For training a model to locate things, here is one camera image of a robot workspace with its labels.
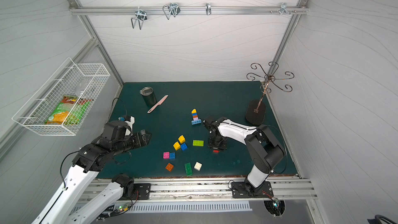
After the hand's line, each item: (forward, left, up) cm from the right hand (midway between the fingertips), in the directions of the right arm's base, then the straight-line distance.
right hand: (214, 148), depth 87 cm
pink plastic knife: (+30, +39, +1) cm, 49 cm away
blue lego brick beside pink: (-6, +23, +1) cm, 24 cm away
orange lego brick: (+20, +12, +2) cm, 24 cm away
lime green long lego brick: (+3, +10, -1) cm, 10 cm away
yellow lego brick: (+24, +14, +3) cm, 28 cm away
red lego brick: (-2, -1, +2) cm, 3 cm away
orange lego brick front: (-11, +24, +1) cm, 26 cm away
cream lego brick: (-10, +9, +1) cm, 13 cm away
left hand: (-4, +33, +20) cm, 39 cm away
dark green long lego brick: (-12, +13, 0) cm, 18 cm away
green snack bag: (-1, +61, +36) cm, 70 cm away
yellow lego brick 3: (0, +21, +2) cm, 22 cm away
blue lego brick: (+22, +13, +1) cm, 26 cm away
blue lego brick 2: (-1, +17, +2) cm, 17 cm away
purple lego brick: (+18, +12, +2) cm, 22 cm away
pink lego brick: (-5, +26, +1) cm, 27 cm away
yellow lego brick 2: (+5, +20, +1) cm, 20 cm away
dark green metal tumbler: (+30, +44, +10) cm, 54 cm away
